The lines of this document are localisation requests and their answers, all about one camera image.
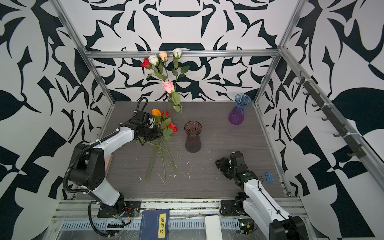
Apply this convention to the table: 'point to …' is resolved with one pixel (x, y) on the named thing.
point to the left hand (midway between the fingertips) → (163, 131)
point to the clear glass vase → (174, 116)
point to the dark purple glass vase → (192, 129)
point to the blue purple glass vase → (236, 114)
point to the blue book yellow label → (154, 225)
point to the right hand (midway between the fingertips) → (218, 162)
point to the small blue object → (269, 177)
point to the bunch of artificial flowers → (168, 129)
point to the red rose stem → (147, 64)
